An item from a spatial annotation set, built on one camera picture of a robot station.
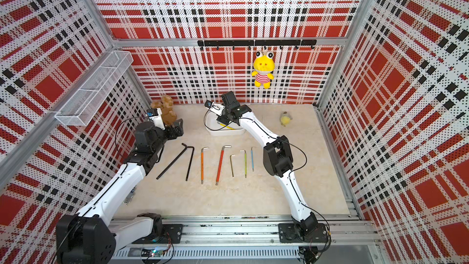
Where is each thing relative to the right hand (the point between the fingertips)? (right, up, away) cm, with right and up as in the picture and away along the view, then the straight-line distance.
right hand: (223, 110), depth 96 cm
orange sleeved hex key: (-11, -29, -2) cm, 31 cm away
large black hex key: (-30, -31, -6) cm, 44 cm away
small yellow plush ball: (+37, -4, +15) cm, 40 cm away
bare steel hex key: (+4, -26, -1) cm, 26 cm away
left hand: (-20, -6, -15) cm, 25 cm away
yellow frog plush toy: (+21, +22, -6) cm, 31 cm away
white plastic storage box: (-6, -9, -1) cm, 11 cm away
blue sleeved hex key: (+15, -24, +3) cm, 29 cm away
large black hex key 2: (-18, -28, -1) cm, 33 cm away
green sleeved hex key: (+12, -28, -1) cm, 30 cm away
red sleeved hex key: (-1, -28, -1) cm, 28 cm away
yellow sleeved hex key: (+1, -10, +15) cm, 18 cm away
